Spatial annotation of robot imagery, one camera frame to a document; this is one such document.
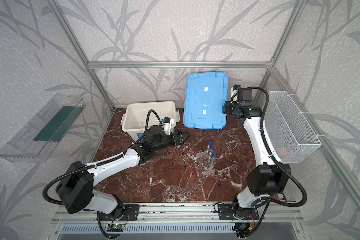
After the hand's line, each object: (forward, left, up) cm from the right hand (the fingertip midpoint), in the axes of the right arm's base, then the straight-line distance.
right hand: (227, 100), depth 81 cm
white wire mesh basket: (-26, -21, +4) cm, 34 cm away
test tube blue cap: (-18, +10, -16) cm, 26 cm away
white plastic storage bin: (+7, +61, -25) cm, 66 cm away
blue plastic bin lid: (+7, +12, -1) cm, 14 cm away
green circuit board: (-55, +57, -31) cm, 85 cm away
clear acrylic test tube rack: (-23, +12, -30) cm, 40 cm away
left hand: (-16, +21, -7) cm, 27 cm away
